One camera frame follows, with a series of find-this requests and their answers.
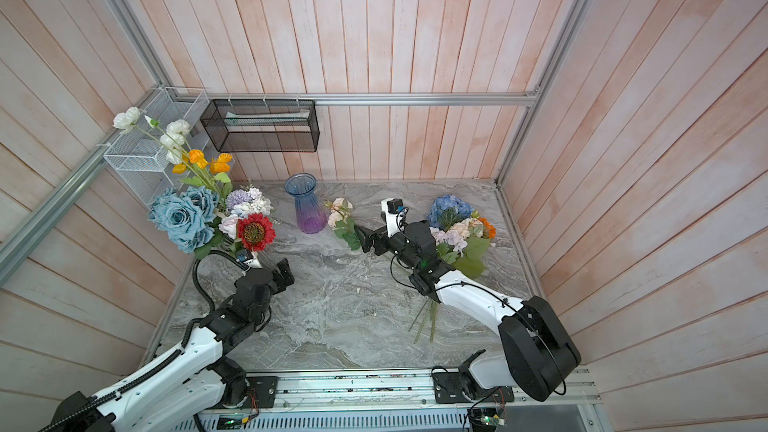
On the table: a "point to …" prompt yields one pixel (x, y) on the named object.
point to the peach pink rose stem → (341, 221)
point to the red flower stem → (256, 231)
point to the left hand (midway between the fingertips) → (276, 270)
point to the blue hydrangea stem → (447, 210)
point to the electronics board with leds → (485, 418)
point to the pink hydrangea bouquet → (460, 244)
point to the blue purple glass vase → (311, 214)
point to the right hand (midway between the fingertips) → (368, 221)
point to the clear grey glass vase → (268, 261)
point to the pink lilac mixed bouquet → (242, 202)
